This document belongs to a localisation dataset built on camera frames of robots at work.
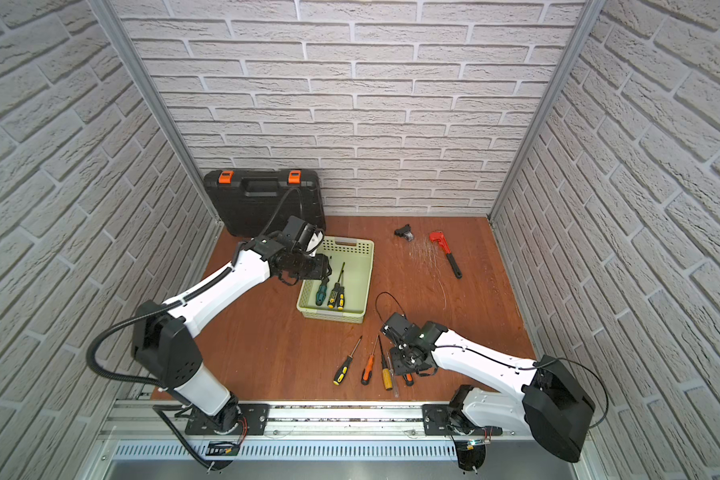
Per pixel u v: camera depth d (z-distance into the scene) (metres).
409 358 0.58
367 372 0.80
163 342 0.43
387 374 0.80
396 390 0.78
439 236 1.11
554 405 0.41
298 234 0.65
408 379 0.79
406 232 1.13
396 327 0.65
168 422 0.70
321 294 0.94
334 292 0.95
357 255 1.07
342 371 0.80
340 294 0.95
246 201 0.97
